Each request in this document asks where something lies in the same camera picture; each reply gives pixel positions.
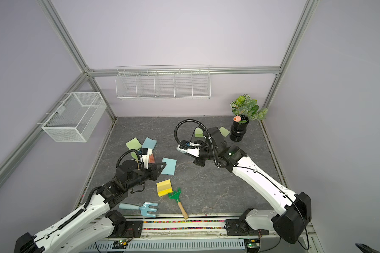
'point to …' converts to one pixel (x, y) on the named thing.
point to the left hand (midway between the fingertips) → (165, 165)
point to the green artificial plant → (247, 108)
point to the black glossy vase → (238, 130)
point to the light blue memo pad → (149, 143)
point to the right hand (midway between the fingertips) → (187, 149)
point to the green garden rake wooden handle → (176, 195)
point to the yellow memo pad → (164, 187)
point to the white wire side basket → (74, 117)
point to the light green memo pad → (134, 144)
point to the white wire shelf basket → (163, 82)
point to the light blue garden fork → (144, 208)
